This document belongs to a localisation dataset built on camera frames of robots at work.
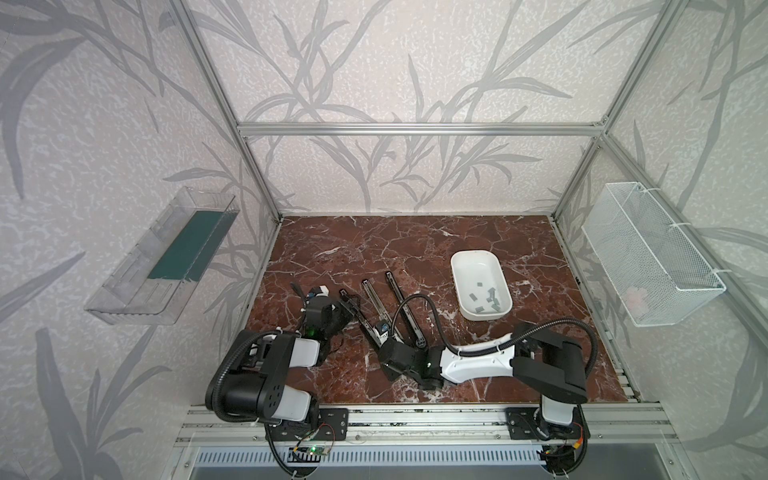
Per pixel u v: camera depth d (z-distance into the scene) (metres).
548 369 0.45
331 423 0.73
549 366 0.46
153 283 0.64
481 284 1.00
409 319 0.90
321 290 0.86
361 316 0.91
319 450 0.70
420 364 0.65
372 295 0.96
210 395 0.43
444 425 0.76
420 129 1.82
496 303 0.96
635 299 0.74
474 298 0.97
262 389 0.43
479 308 0.94
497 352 0.50
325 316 0.74
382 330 0.74
